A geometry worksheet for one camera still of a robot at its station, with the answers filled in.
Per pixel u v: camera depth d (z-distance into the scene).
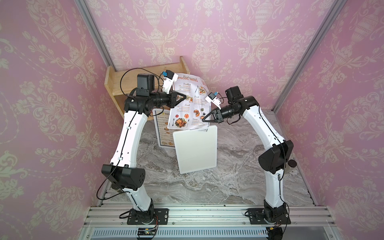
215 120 0.72
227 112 0.69
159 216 0.75
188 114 0.71
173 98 0.59
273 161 0.56
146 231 0.71
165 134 0.92
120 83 0.52
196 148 0.77
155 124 0.87
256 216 0.73
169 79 0.59
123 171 0.43
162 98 0.61
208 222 0.73
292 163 0.82
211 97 0.70
